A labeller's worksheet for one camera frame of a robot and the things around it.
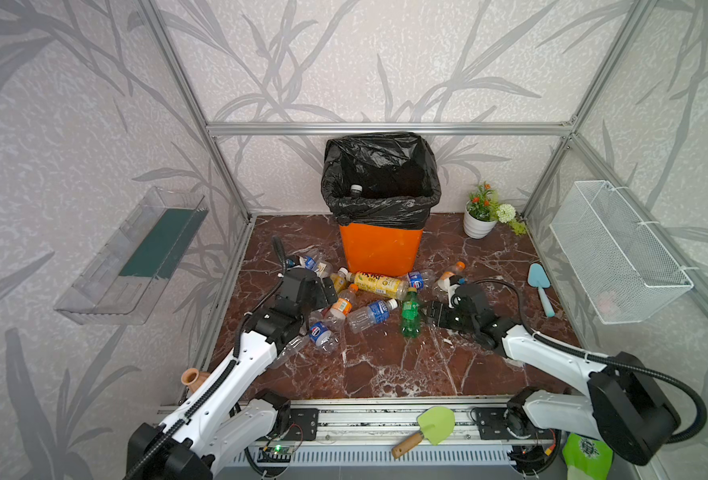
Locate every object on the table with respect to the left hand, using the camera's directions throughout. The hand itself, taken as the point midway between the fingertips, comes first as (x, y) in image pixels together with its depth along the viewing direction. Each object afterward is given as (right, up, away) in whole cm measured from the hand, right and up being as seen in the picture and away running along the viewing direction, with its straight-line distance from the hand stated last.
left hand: (324, 278), depth 80 cm
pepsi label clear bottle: (-2, -17, +4) cm, 17 cm away
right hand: (+29, -8, +7) cm, 31 cm away
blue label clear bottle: (-4, +1, +18) cm, 19 cm away
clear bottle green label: (+7, +27, +21) cm, 35 cm away
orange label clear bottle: (+2, -13, +11) cm, 17 cm away
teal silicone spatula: (+71, -3, +22) cm, 74 cm away
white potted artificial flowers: (+53, +21, +25) cm, 62 cm away
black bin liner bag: (+16, +31, +19) cm, 39 cm away
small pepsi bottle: (+29, -3, +18) cm, 35 cm away
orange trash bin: (+16, +7, +14) cm, 22 cm away
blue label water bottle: (+14, -12, +7) cm, 19 cm away
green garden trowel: (+29, -36, -7) cm, 47 cm away
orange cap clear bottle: (+34, -6, +14) cm, 37 cm away
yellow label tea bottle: (+20, -5, +10) cm, 23 cm away
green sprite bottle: (+24, -12, +8) cm, 28 cm away
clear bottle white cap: (-9, -20, +2) cm, 22 cm away
